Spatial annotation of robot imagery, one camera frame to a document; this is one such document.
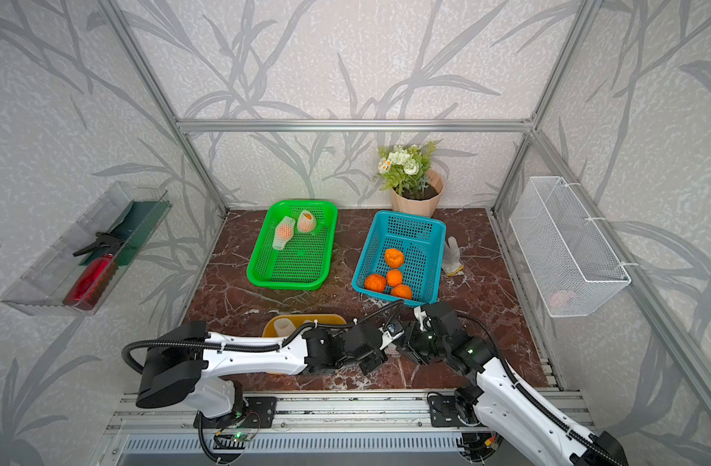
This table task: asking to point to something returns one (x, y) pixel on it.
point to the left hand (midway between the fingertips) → (387, 348)
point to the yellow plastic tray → (299, 320)
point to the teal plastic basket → (421, 240)
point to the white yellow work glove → (453, 264)
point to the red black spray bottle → (98, 273)
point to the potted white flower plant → (405, 171)
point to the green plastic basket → (305, 262)
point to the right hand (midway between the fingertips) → (388, 340)
